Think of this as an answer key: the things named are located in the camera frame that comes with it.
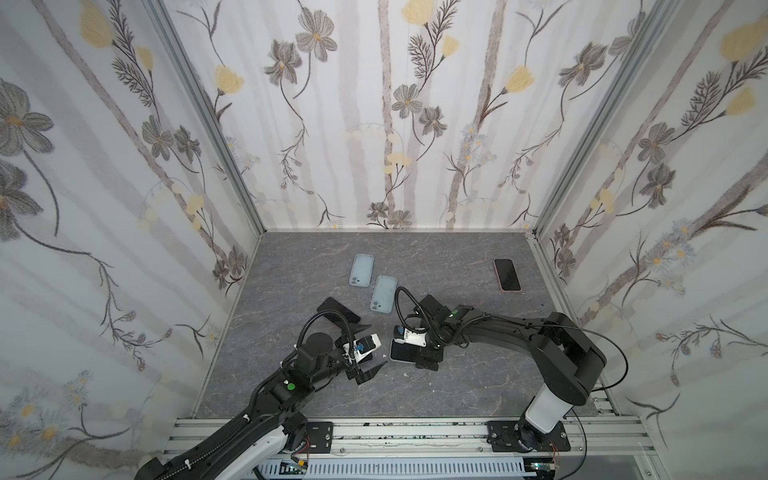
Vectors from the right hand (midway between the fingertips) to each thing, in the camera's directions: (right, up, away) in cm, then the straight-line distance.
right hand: (413, 338), depth 88 cm
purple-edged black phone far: (-27, +9, +10) cm, 30 cm away
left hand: (-12, +4, -12) cm, 18 cm away
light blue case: (-18, +19, +20) cm, 33 cm away
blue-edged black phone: (-3, -1, -9) cm, 10 cm away
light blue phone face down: (-3, -1, -9) cm, 10 cm away
